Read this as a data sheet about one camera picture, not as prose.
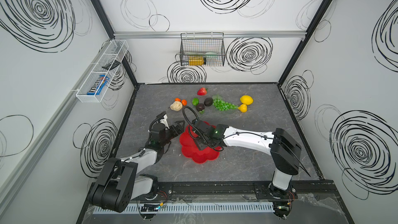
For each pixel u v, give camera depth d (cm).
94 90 69
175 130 77
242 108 102
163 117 80
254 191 74
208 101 102
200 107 102
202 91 112
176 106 100
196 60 88
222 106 102
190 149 89
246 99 106
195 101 105
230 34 181
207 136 63
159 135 66
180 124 80
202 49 99
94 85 71
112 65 77
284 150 48
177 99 108
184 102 106
